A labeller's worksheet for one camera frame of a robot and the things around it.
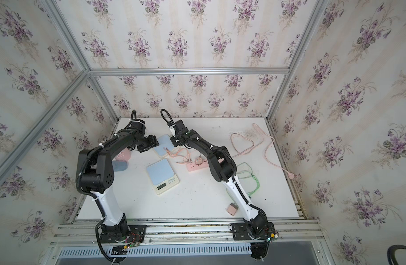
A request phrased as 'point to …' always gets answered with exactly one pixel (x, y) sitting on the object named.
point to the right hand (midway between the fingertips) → (177, 137)
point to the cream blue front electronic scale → (162, 176)
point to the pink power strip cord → (290, 175)
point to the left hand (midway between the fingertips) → (155, 145)
